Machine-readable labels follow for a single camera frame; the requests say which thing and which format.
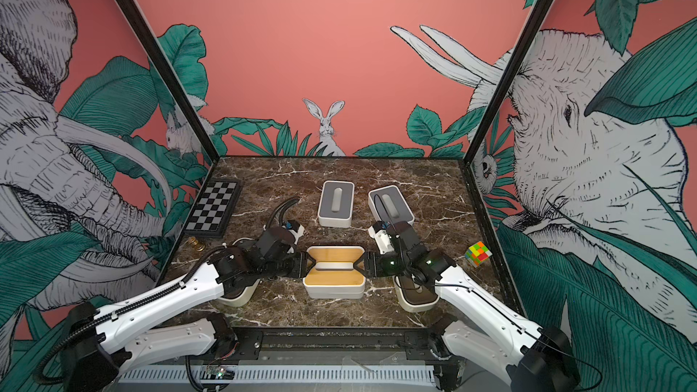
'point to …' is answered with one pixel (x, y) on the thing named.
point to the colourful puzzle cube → (477, 254)
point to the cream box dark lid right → (418, 298)
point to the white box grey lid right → (387, 204)
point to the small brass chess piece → (200, 247)
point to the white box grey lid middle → (336, 203)
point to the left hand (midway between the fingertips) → (314, 259)
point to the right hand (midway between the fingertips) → (360, 262)
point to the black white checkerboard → (213, 209)
